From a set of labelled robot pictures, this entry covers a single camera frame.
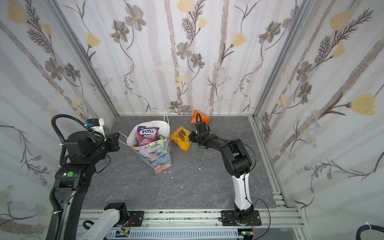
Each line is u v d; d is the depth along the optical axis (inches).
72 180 16.2
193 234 27.7
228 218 28.8
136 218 29.1
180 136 39.6
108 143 22.2
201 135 32.0
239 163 21.5
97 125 21.4
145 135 32.4
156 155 31.3
